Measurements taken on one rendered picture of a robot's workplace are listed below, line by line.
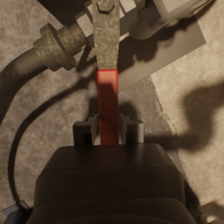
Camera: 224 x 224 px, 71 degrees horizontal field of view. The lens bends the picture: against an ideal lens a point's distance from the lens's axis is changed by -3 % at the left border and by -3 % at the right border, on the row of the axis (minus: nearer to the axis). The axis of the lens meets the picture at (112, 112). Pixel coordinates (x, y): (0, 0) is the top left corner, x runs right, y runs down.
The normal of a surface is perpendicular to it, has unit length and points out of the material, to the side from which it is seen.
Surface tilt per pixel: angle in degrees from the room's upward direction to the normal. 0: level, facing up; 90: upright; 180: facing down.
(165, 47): 0
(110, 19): 0
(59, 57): 27
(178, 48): 0
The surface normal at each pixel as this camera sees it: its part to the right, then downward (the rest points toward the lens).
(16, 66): -0.13, 0.04
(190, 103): 0.02, 0.25
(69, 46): 0.25, 0.60
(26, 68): 0.20, 0.43
